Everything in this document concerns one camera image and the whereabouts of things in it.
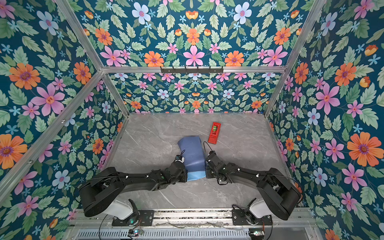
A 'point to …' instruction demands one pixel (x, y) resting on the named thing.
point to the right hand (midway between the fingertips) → (207, 170)
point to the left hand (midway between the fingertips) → (191, 172)
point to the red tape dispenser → (214, 133)
